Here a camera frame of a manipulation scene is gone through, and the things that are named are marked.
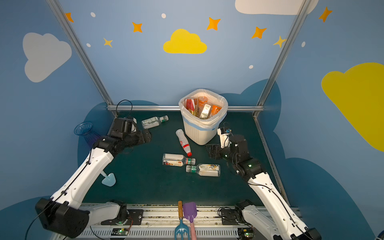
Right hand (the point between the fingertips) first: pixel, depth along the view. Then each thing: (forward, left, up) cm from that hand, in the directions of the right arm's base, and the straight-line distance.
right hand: (212, 142), depth 74 cm
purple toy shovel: (-27, +10, -25) cm, 38 cm away
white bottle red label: (+13, +17, -21) cm, 30 cm away
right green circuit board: (-34, -18, -26) cm, 47 cm away
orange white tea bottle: (+25, -3, -1) cm, 25 cm away
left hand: (+3, +35, -2) cm, 35 cm away
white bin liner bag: (+33, -2, +1) cm, 33 cm away
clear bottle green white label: (+32, +42, -22) cm, 57 cm away
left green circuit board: (-38, +44, -26) cm, 63 cm away
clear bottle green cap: (+25, +3, -3) cm, 25 cm away
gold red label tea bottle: (+25, +12, +2) cm, 28 cm away
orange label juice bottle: (+34, +6, -2) cm, 35 cm away
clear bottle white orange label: (-1, +19, -21) cm, 28 cm away
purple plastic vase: (+10, +75, -7) cm, 76 cm away
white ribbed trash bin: (+13, +6, -13) cm, 20 cm away
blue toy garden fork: (-35, +13, -24) cm, 44 cm away
